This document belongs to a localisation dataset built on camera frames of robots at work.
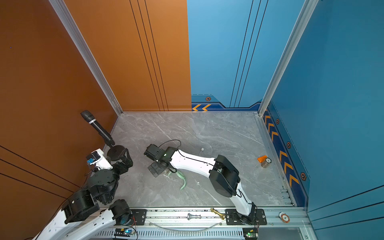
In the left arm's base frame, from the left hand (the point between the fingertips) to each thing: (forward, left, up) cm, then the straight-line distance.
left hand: (122, 152), depth 67 cm
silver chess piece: (-21, -31, -25) cm, 45 cm away
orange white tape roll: (-20, -78, -27) cm, 85 cm away
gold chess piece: (-21, -47, -25) cm, 57 cm away
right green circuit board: (-27, -60, -29) cm, 72 cm away
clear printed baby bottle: (+6, -75, -21) cm, 78 cm away
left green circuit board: (-27, +1, -28) cm, 39 cm away
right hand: (+3, -13, -18) cm, 23 cm away
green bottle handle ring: (-1, -24, -22) cm, 32 cm away
